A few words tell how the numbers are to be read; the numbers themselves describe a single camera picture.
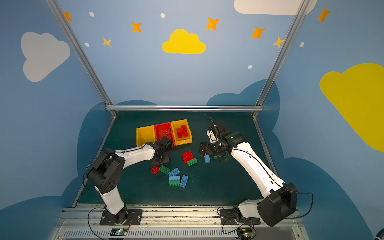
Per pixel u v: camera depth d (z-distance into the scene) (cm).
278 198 39
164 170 90
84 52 86
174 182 84
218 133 60
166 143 77
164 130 108
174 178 86
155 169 89
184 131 108
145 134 104
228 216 75
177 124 109
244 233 71
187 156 96
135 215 75
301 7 70
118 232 70
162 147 76
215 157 96
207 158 95
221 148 56
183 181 88
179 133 108
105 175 48
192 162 93
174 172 89
